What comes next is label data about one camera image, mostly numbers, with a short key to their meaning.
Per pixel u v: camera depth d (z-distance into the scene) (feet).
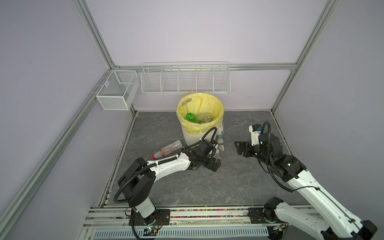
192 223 2.41
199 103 3.14
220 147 3.09
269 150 1.68
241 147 2.12
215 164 2.47
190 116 3.19
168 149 3.06
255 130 2.03
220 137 3.29
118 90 3.34
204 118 2.91
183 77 3.25
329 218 1.36
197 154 2.17
